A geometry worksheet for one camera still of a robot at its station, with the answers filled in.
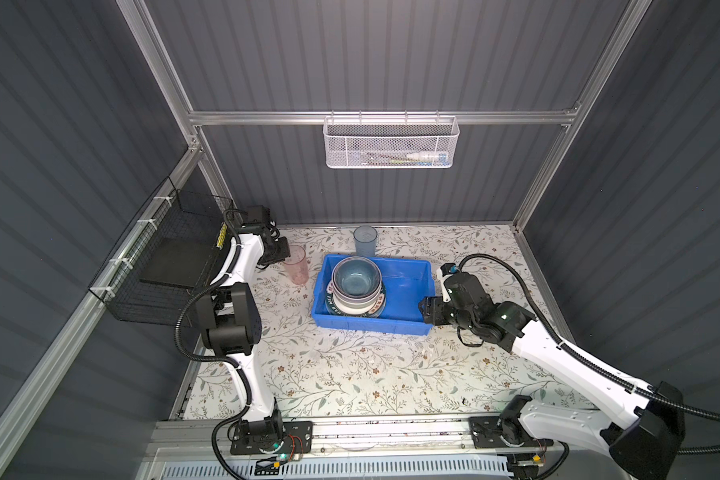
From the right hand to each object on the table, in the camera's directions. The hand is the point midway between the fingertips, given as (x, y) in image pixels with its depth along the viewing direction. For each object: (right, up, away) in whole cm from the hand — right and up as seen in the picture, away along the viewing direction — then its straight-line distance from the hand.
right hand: (432, 306), depth 78 cm
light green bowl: (-23, -3, +13) cm, 26 cm away
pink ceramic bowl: (-19, +1, +7) cm, 20 cm away
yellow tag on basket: (-57, +18, +3) cm, 60 cm away
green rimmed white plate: (-27, -4, +13) cm, 31 cm away
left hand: (-46, +14, +17) cm, 51 cm away
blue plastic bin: (-3, +4, +29) cm, 29 cm away
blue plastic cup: (-18, +20, +26) cm, 37 cm away
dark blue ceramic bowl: (-21, +7, +15) cm, 27 cm away
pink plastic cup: (-40, +10, +18) cm, 45 cm away
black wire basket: (-70, +24, +1) cm, 74 cm away
